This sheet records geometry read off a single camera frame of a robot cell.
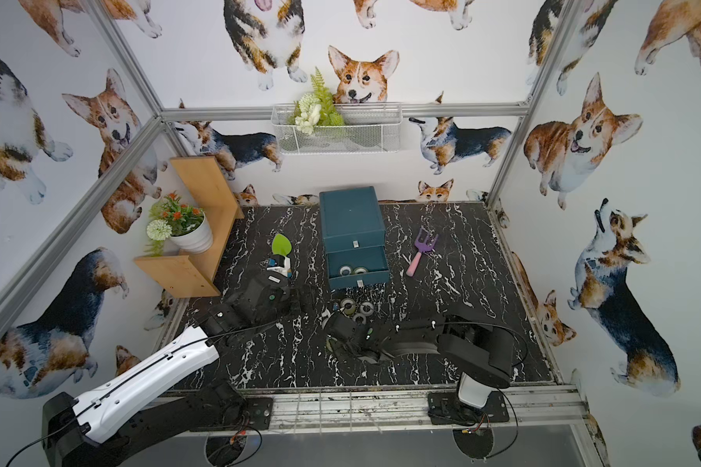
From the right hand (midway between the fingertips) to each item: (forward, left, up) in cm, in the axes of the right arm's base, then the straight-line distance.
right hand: (341, 329), depth 86 cm
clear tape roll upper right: (+6, -7, -3) cm, 10 cm away
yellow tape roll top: (+8, -2, -2) cm, 9 cm away
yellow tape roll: (+17, -1, +6) cm, 18 cm away
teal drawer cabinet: (+21, -4, +16) cm, 27 cm away
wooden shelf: (+12, +44, +12) cm, 47 cm away
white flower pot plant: (+28, +50, +14) cm, 59 cm away
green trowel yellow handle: (+34, +26, -3) cm, 42 cm away
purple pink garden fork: (+35, -29, -3) cm, 45 cm away
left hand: (+6, +8, +17) cm, 19 cm away
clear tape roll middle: (+5, -5, -1) cm, 7 cm away
